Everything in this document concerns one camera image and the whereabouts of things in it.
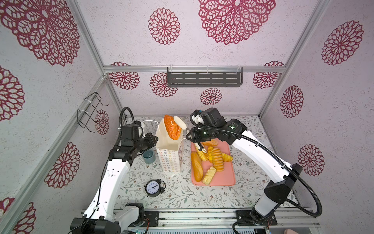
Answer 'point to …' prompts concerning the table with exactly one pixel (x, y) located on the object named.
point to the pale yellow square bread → (209, 176)
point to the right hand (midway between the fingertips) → (187, 135)
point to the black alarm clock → (154, 188)
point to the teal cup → (149, 156)
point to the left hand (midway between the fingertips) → (157, 140)
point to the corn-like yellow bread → (204, 156)
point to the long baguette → (197, 166)
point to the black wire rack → (84, 118)
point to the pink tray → (225, 178)
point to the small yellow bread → (226, 158)
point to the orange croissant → (173, 126)
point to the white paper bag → (171, 151)
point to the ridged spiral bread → (218, 162)
